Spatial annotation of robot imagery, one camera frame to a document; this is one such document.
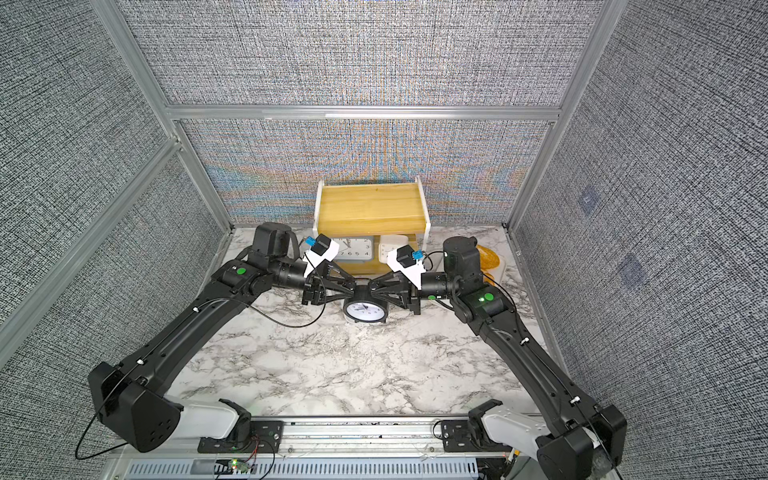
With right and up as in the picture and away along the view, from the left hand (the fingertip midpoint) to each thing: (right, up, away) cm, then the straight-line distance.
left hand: (355, 285), depth 65 cm
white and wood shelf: (+9, +17, +13) cm, 24 cm away
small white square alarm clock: (+8, +10, +19) cm, 23 cm away
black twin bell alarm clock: (+2, -5, 0) cm, 5 cm away
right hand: (+5, +1, -2) cm, 5 cm away
